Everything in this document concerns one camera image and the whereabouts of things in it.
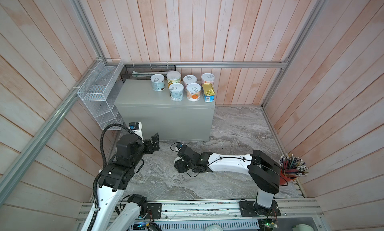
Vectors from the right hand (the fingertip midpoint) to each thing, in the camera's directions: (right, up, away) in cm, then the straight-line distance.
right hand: (178, 164), depth 85 cm
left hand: (-12, +16, -15) cm, 25 cm away
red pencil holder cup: (+60, +1, -8) cm, 61 cm away
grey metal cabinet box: (-20, +35, -10) cm, 41 cm away
